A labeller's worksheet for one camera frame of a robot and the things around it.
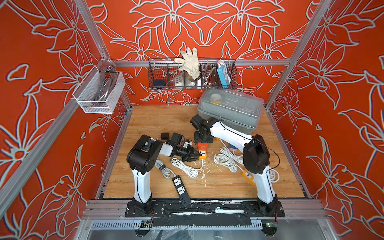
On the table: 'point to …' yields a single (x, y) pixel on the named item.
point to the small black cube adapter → (164, 136)
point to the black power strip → (183, 194)
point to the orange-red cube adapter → (202, 146)
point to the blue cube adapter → (231, 146)
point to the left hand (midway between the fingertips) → (199, 157)
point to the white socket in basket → (179, 80)
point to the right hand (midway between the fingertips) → (196, 141)
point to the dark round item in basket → (159, 83)
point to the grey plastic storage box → (239, 111)
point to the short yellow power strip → (203, 153)
